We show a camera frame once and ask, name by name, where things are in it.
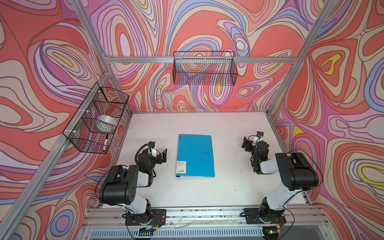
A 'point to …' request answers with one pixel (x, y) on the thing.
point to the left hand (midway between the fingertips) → (160, 147)
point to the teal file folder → (195, 156)
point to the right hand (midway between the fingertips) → (252, 140)
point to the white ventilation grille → (180, 233)
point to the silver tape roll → (105, 123)
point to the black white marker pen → (105, 142)
